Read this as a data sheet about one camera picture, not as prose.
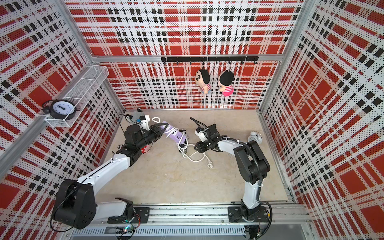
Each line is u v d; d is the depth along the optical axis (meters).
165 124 0.78
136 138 0.63
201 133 0.88
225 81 0.96
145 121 0.75
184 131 1.02
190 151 0.96
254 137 0.95
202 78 0.91
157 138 0.74
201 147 0.84
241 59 0.88
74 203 0.41
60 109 0.64
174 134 0.80
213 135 0.78
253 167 0.49
